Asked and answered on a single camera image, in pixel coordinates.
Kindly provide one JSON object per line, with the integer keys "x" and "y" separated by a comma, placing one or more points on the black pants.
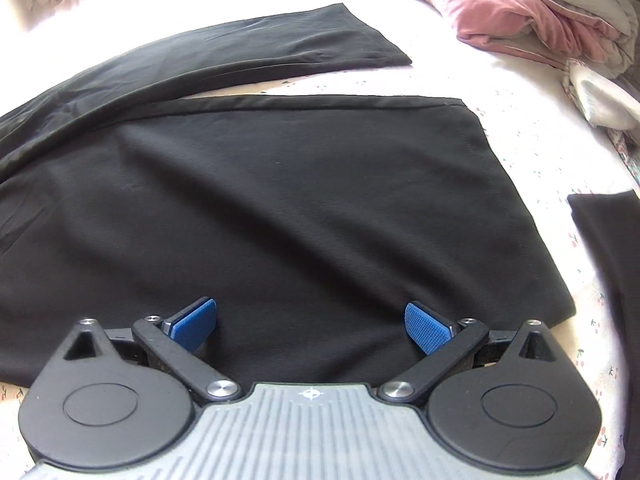
{"x": 136, "y": 187}

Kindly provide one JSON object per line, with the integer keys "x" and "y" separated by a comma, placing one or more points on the white cloth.
{"x": 602, "y": 102}

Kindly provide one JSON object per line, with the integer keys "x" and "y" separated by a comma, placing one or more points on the pink quilt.
{"x": 524, "y": 28}

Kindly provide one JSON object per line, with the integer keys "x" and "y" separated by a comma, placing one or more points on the cherry print cloth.
{"x": 543, "y": 142}

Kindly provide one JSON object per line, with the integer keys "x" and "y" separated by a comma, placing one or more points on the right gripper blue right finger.
{"x": 447, "y": 345}

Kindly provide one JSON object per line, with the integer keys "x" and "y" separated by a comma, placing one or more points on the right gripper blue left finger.
{"x": 169, "y": 345}

